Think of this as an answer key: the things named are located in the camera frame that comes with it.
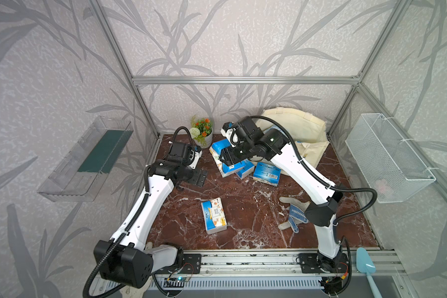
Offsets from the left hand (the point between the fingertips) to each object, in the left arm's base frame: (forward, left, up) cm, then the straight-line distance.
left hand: (195, 173), depth 78 cm
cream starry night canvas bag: (+25, -56, 0) cm, 61 cm away
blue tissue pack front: (-13, -8, -14) cm, 21 cm away
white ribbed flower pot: (+29, -2, -11) cm, 32 cm away
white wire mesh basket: (-8, -71, +15) cm, 73 cm away
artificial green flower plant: (+33, +2, -7) cm, 34 cm away
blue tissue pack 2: (+8, -34, -13) cm, 37 cm away
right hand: (+3, -13, +10) cm, 16 cm away
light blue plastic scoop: (-31, -69, -17) cm, 77 cm away
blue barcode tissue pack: (+10, -23, -15) cm, 29 cm away
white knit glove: (-40, +20, -18) cm, 48 cm away
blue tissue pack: (-5, -13, +11) cm, 18 cm away
